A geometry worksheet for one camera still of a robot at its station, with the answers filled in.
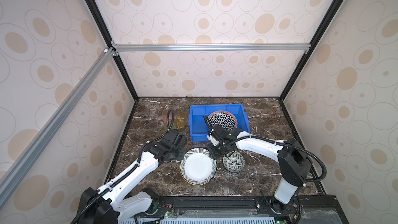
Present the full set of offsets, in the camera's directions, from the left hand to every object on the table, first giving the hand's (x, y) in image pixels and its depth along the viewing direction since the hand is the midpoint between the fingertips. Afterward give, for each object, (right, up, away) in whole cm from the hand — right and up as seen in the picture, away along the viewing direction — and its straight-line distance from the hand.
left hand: (185, 151), depth 80 cm
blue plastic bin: (+7, +10, +11) cm, 16 cm away
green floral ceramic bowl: (+26, -7, +4) cm, 27 cm away
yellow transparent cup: (-5, +15, +26) cm, 30 cm away
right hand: (+15, -3, +6) cm, 16 cm away
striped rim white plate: (+6, -10, +4) cm, 12 cm away
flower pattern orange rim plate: (+24, +16, +26) cm, 39 cm away
